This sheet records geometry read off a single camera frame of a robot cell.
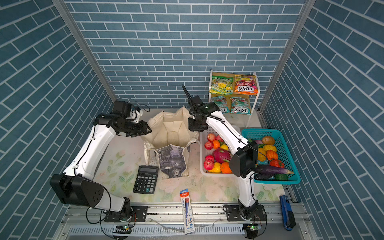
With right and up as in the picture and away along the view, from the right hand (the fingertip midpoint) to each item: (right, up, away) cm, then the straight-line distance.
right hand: (190, 127), depth 84 cm
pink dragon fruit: (+18, -16, +2) cm, 24 cm away
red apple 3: (+11, -12, +10) cm, 19 cm away
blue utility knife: (+48, -42, -13) cm, 65 cm away
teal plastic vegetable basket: (+56, -17, +5) cm, 59 cm away
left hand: (-22, -1, -5) cm, 23 cm away
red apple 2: (+11, -18, +3) cm, 22 cm away
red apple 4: (+13, -7, +13) cm, 20 cm away
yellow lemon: (+21, -12, +10) cm, 26 cm away
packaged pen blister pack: (-1, -42, -10) cm, 43 cm away
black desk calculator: (-25, -29, -1) cm, 39 cm away
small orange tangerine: (+16, -11, +10) cm, 22 cm away
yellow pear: (+15, -23, -1) cm, 28 cm away
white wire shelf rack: (+25, +19, -1) cm, 31 cm away
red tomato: (+51, -21, +3) cm, 55 cm away
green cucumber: (+50, -27, -3) cm, 57 cm away
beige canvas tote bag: (-9, -8, -15) cm, 19 cm away
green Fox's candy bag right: (+32, +14, +13) cm, 37 cm away
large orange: (+20, -23, -3) cm, 30 cm away
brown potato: (+51, -9, +14) cm, 54 cm away
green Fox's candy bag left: (+20, +17, +18) cm, 32 cm away
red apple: (+11, -20, -1) cm, 23 cm away
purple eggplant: (+42, -24, -1) cm, 48 cm away
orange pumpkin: (+49, -17, +5) cm, 52 cm away
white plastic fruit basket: (+8, -16, +9) cm, 20 cm away
